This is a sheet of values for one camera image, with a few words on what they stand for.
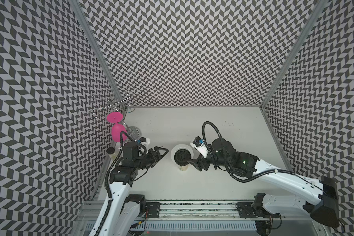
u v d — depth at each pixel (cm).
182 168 82
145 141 70
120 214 56
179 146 75
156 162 63
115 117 72
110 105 77
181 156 72
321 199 39
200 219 71
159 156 65
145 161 63
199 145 58
